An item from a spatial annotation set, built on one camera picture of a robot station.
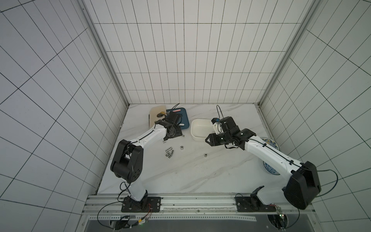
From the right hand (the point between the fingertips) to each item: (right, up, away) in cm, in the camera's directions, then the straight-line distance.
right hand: (203, 141), depth 81 cm
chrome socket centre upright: (-13, -7, +12) cm, 19 cm away
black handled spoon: (-31, +15, +34) cm, 48 cm away
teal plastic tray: (-11, +9, +26) cm, 29 cm away
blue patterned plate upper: (+46, -3, +12) cm, 48 cm away
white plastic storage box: (+1, +5, +21) cm, 22 cm away
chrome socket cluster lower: (-21, -11, +9) cm, 25 cm away
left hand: (-18, +1, +11) cm, 21 cm away
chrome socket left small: (-25, -3, +15) cm, 29 cm away
